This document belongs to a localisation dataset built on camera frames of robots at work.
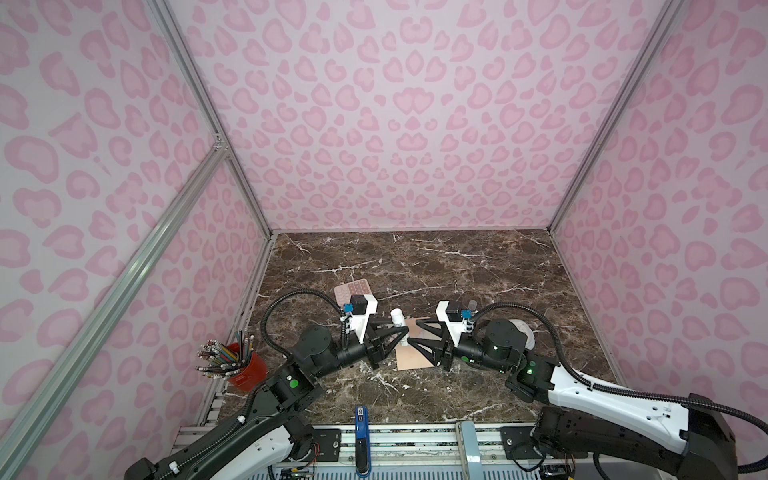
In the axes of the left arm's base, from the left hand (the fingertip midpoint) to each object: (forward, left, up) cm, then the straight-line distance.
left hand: (405, 324), depth 63 cm
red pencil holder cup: (-3, +39, -20) cm, 44 cm away
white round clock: (+12, -37, -27) cm, 47 cm away
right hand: (0, -2, -3) cm, 4 cm away
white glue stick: (0, +1, +1) cm, 2 cm away
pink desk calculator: (+26, +19, -28) cm, 43 cm away
